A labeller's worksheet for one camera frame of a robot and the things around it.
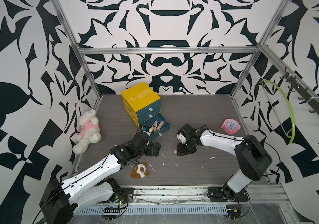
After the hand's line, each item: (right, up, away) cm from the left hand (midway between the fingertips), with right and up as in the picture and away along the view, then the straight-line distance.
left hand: (153, 142), depth 79 cm
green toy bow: (+66, +12, -13) cm, 69 cm away
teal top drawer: (-4, +18, +8) cm, 20 cm away
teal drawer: (+3, +12, +26) cm, 28 cm away
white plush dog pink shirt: (-42, +9, +13) cm, 45 cm away
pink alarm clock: (+53, +7, +20) cm, 57 cm away
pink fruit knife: (+5, +8, +23) cm, 25 cm away
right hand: (+16, -8, +9) cm, 19 cm away
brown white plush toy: (-7, -16, 0) cm, 18 cm away
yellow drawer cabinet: (-7, +22, +6) cm, 24 cm away
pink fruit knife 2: (-1, +5, +20) cm, 21 cm away
